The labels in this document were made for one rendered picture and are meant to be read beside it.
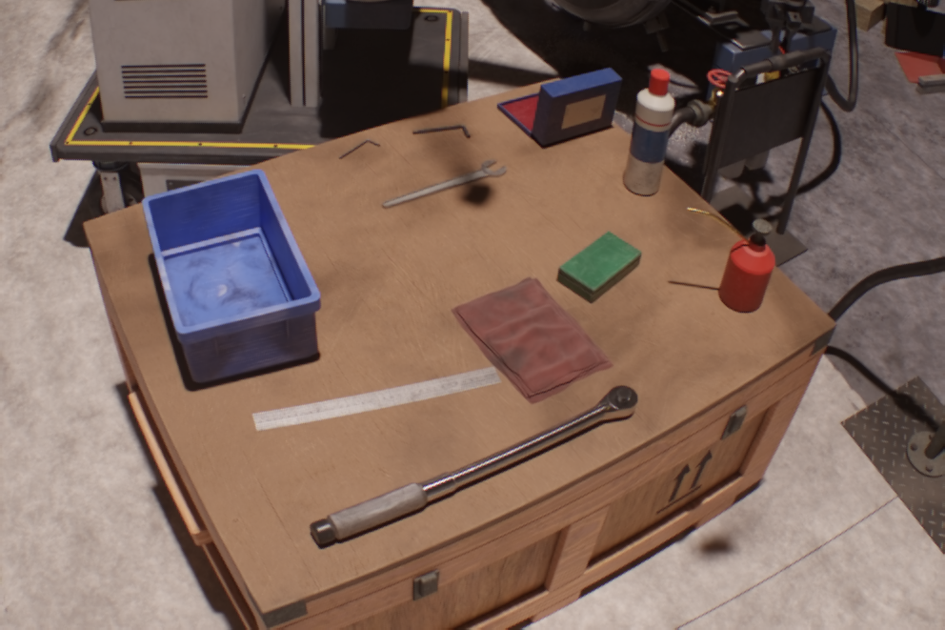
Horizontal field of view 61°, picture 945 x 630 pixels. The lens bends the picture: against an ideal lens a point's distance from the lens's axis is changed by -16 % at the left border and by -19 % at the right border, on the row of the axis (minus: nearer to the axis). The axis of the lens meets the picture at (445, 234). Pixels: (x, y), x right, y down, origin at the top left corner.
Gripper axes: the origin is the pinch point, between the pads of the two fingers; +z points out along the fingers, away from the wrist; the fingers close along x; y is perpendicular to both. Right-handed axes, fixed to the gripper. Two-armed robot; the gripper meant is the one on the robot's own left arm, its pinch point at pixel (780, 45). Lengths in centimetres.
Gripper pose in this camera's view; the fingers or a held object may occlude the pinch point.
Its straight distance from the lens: 228.7
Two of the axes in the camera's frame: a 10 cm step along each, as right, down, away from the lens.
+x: 10.0, 0.1, 0.5
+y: 0.3, 6.4, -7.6
